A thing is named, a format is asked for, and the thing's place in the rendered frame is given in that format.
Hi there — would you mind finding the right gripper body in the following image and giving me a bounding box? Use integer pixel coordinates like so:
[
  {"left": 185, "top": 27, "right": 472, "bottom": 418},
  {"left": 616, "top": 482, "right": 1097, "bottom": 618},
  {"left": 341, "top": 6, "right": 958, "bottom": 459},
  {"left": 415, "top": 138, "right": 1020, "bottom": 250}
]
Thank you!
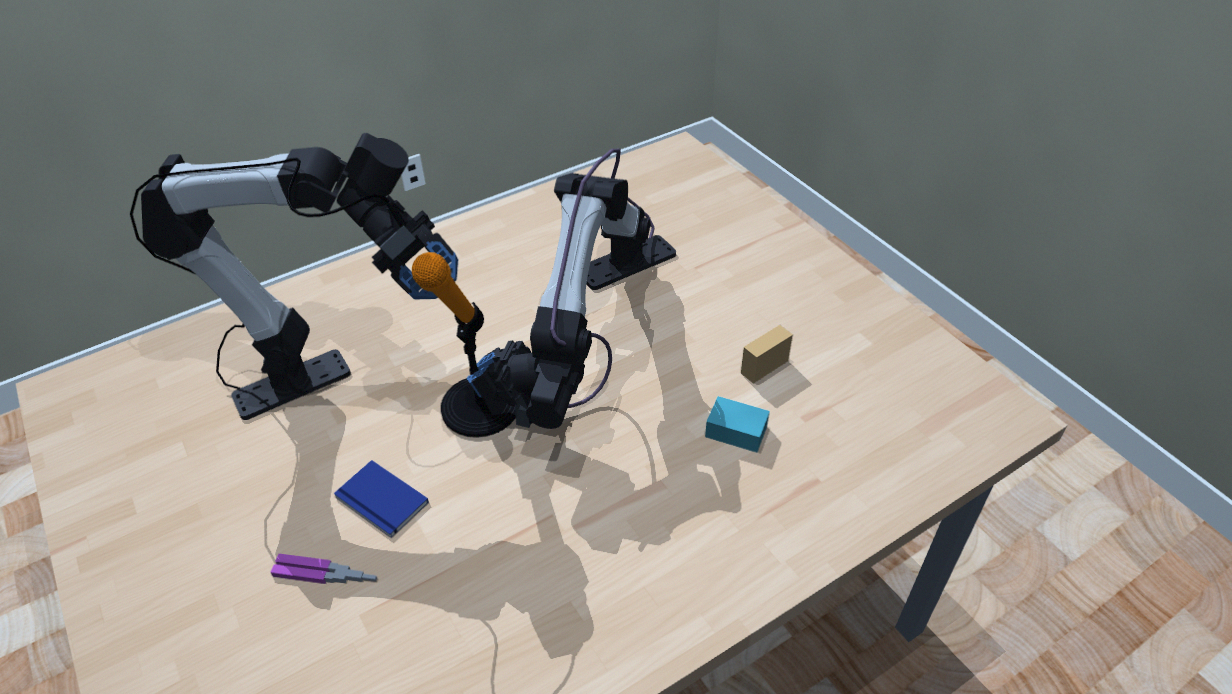
[{"left": 363, "top": 203, "right": 455, "bottom": 293}]

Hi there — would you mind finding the orange microphone head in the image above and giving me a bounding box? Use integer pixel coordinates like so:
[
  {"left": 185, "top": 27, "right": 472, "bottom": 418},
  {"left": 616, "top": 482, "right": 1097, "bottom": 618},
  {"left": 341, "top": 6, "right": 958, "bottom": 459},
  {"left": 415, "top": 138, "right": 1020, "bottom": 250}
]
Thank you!
[{"left": 411, "top": 251, "right": 476, "bottom": 323}]

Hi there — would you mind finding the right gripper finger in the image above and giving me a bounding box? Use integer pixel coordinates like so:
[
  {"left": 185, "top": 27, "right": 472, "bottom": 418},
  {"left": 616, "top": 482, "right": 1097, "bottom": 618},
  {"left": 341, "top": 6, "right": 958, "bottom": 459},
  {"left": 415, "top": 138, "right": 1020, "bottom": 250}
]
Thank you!
[
  {"left": 399, "top": 265, "right": 439, "bottom": 300},
  {"left": 428, "top": 242, "right": 458, "bottom": 281}
]

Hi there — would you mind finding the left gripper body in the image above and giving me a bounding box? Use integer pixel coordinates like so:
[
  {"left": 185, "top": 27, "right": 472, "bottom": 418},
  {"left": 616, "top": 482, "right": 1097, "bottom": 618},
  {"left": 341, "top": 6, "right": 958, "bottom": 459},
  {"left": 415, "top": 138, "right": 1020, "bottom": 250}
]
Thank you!
[{"left": 471, "top": 340, "right": 540, "bottom": 406}]

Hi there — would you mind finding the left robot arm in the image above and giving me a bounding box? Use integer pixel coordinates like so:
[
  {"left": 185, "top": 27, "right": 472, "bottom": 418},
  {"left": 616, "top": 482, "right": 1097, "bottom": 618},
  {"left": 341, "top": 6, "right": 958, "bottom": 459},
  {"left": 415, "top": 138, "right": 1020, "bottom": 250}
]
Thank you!
[{"left": 515, "top": 173, "right": 676, "bottom": 429}]

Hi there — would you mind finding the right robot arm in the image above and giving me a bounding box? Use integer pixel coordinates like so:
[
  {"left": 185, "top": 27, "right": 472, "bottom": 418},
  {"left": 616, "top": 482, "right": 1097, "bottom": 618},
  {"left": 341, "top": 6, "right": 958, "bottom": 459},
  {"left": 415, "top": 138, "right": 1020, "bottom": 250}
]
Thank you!
[{"left": 140, "top": 133, "right": 416, "bottom": 420}]

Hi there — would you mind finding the dark blue notebook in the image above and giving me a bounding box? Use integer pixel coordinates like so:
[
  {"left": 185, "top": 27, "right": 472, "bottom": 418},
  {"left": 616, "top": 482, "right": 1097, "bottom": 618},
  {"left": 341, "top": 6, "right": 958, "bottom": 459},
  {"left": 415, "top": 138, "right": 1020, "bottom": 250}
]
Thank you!
[{"left": 334, "top": 460, "right": 429, "bottom": 537}]

